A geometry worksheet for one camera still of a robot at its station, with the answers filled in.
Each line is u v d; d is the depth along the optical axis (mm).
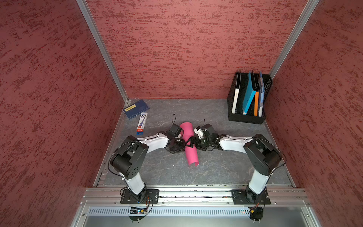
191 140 818
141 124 1033
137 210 719
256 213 707
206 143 790
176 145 791
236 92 881
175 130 758
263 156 487
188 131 918
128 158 468
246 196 668
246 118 1031
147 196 735
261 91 881
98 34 813
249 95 884
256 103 926
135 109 1141
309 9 715
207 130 741
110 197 757
